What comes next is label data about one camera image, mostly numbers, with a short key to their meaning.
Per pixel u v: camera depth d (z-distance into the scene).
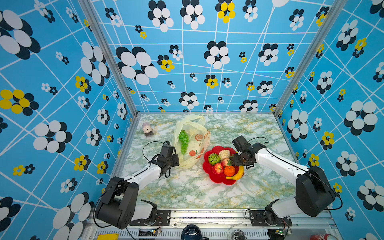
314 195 0.43
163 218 0.74
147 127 1.02
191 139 1.05
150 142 0.77
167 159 0.70
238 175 0.80
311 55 0.85
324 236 0.61
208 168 0.88
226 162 0.84
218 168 0.85
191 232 0.70
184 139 0.99
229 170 0.85
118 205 0.42
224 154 0.90
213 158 0.88
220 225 0.72
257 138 0.79
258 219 0.72
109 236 0.69
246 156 0.62
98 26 0.75
